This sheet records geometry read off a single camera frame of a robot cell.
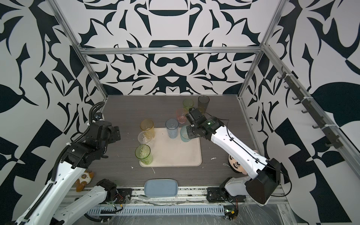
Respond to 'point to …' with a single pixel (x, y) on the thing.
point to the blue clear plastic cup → (172, 125)
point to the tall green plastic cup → (143, 152)
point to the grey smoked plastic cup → (203, 102)
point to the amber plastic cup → (147, 125)
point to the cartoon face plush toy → (235, 165)
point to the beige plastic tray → (168, 152)
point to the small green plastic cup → (188, 103)
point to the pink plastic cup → (181, 116)
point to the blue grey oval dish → (161, 188)
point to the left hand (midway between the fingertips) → (104, 128)
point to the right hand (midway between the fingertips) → (192, 128)
